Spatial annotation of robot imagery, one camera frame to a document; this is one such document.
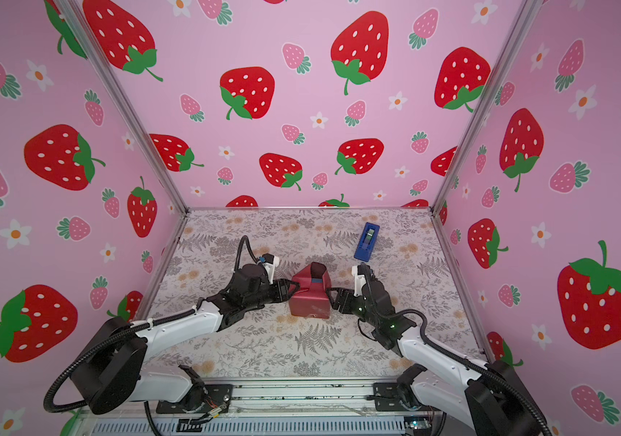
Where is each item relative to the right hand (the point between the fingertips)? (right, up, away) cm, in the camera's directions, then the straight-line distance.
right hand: (330, 292), depth 82 cm
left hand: (-10, +1, +2) cm, 10 cm away
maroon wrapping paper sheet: (-6, -2, -2) cm, 6 cm away
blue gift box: (-4, +3, +2) cm, 6 cm away
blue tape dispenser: (+15, +15, +23) cm, 31 cm away
